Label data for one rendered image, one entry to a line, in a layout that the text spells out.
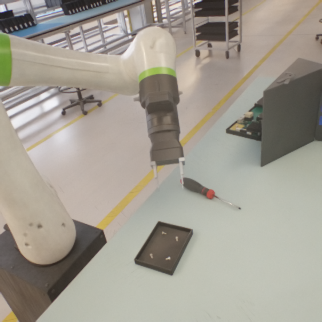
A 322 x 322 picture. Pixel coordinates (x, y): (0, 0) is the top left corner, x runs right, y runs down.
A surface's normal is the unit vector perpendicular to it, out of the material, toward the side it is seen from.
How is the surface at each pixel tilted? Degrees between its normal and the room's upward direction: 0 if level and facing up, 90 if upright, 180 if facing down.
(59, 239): 80
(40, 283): 0
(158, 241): 0
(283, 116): 90
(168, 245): 0
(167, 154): 45
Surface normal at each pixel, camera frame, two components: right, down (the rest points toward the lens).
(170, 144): -0.10, -0.27
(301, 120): 0.48, 0.41
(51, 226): 0.74, 0.11
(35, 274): -0.15, -0.84
